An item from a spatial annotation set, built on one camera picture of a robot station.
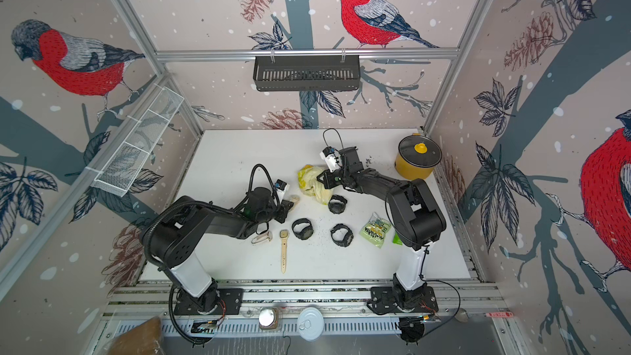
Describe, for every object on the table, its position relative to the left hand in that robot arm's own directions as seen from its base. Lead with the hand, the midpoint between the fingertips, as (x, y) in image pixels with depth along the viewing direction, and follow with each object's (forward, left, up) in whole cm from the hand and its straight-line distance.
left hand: (295, 200), depth 94 cm
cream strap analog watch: (+1, +1, 0) cm, 1 cm away
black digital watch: (-2, -16, +1) cm, 16 cm away
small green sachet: (-20, -32, +15) cm, 41 cm away
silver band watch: (-14, +11, -1) cm, 18 cm away
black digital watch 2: (-13, -5, 0) cm, 14 cm away
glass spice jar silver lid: (-39, +3, +9) cm, 40 cm away
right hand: (+8, -9, +5) cm, 13 cm away
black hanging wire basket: (+48, -3, +26) cm, 55 cm away
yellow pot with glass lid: (+15, -49, +9) cm, 52 cm away
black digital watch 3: (-15, -19, +1) cm, 25 cm away
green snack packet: (-11, -30, -2) cm, 32 cm away
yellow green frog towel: (+3, -6, +5) cm, 9 cm away
